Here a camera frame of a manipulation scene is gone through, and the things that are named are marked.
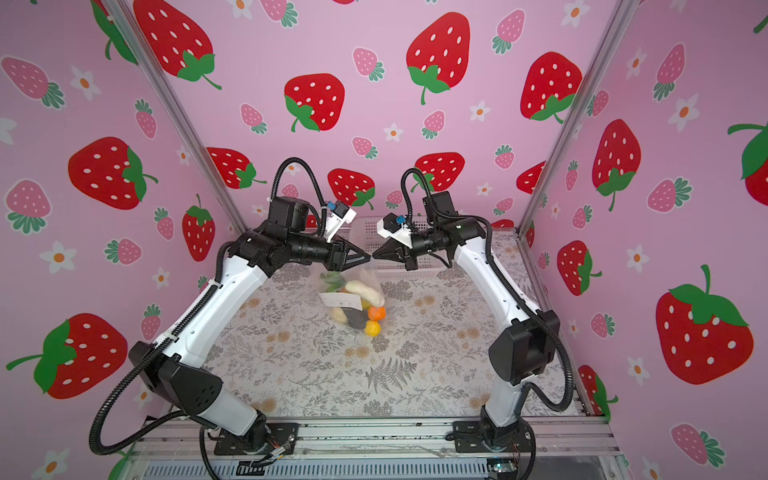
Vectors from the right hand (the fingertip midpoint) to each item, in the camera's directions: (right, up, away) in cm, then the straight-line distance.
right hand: (376, 252), depth 73 cm
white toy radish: (-13, -8, +13) cm, 20 cm away
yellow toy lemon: (-2, -23, +15) cm, 27 cm away
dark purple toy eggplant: (-7, -19, +14) cm, 25 cm away
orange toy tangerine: (-1, -18, +15) cm, 24 cm away
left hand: (-2, -1, -4) cm, 5 cm away
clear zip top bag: (-6, -12, +9) cm, 16 cm away
